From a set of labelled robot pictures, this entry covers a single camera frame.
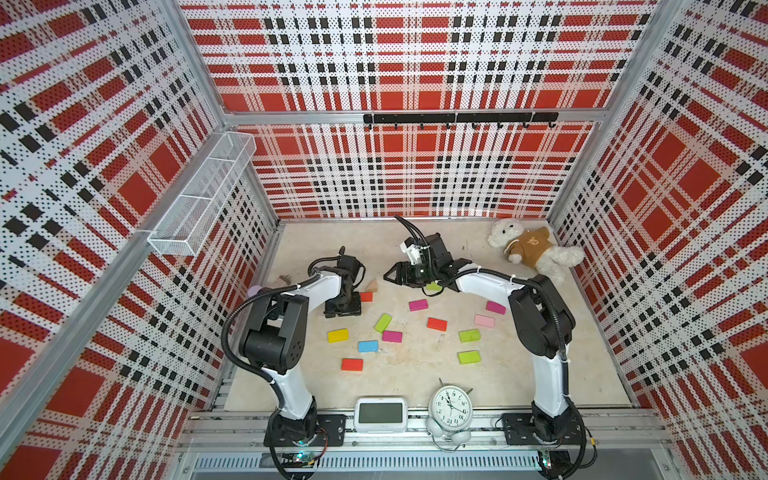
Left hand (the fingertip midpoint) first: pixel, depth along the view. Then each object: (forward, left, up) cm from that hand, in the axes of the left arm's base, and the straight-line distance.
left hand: (350, 311), depth 95 cm
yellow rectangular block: (-8, +3, 0) cm, 8 cm away
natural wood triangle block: (+10, -6, -1) cm, 12 cm away
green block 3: (-8, -37, -1) cm, 38 cm away
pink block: (-3, -43, -1) cm, 43 cm away
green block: (-3, -26, +19) cm, 32 cm away
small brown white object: (+12, +24, +1) cm, 27 cm away
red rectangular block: (+6, -5, -1) cm, 8 cm away
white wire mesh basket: (+19, +50, +22) cm, 58 cm away
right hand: (+6, -14, +10) cm, 19 cm away
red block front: (-17, -2, 0) cm, 17 cm away
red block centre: (-4, -29, -2) cm, 29 cm away
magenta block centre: (+2, -22, 0) cm, 22 cm away
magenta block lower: (-8, -14, -1) cm, 16 cm away
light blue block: (-11, -6, -1) cm, 13 cm away
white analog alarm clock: (-29, -29, +4) cm, 41 cm away
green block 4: (-15, -36, -1) cm, 39 cm away
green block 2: (-4, -11, -1) cm, 11 cm away
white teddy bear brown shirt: (+20, -63, +6) cm, 66 cm away
